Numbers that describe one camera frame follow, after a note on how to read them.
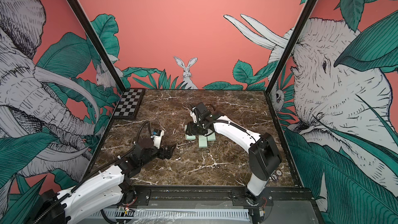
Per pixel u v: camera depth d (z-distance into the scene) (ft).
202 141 3.03
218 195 2.51
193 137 2.62
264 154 1.48
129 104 3.54
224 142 3.06
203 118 2.11
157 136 2.35
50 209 1.30
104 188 1.69
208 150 2.97
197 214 2.30
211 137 3.07
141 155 2.03
